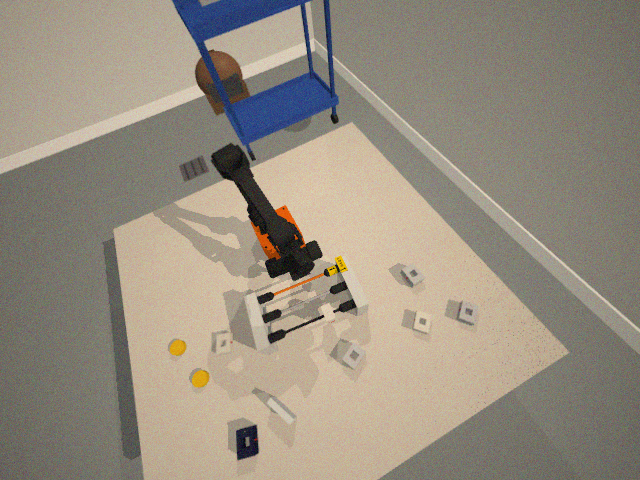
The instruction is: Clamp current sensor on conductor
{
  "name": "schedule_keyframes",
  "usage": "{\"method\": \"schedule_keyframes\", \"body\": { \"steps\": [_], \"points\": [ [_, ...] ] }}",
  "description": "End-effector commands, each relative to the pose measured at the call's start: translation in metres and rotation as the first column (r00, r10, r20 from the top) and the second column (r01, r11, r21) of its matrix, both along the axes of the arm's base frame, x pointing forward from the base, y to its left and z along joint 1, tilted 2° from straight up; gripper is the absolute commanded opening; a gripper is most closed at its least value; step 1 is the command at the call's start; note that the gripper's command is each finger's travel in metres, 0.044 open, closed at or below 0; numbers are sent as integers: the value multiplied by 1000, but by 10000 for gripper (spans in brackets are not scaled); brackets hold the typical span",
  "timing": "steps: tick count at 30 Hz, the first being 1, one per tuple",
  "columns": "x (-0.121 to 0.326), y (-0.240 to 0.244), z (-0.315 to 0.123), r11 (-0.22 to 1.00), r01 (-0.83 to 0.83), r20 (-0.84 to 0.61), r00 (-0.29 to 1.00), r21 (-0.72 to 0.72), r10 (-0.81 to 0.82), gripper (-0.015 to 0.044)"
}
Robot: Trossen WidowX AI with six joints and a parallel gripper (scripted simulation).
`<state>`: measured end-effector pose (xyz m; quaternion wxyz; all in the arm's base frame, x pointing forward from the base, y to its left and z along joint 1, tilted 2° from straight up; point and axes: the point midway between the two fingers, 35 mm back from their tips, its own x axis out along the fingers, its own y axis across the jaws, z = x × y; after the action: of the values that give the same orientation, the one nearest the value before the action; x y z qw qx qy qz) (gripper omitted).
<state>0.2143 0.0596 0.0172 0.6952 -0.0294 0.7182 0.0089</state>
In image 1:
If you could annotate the yellow round disc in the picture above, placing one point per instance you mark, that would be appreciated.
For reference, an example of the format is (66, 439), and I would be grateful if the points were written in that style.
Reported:
(178, 348)
(200, 378)

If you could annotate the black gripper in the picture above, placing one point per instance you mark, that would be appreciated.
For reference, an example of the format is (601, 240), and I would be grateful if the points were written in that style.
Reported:
(276, 268)

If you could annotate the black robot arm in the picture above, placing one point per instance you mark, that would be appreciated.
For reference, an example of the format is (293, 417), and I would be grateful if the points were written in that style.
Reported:
(233, 164)

